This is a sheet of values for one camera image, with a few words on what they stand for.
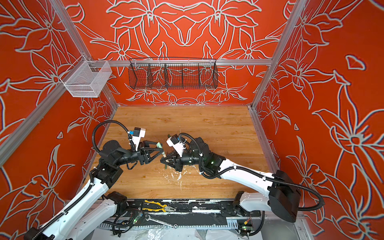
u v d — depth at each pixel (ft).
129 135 1.93
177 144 1.94
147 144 2.13
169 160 2.08
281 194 1.30
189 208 2.44
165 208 2.40
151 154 1.97
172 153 2.03
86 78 3.03
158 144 2.03
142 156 1.88
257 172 1.50
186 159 1.96
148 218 2.33
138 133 1.90
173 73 3.26
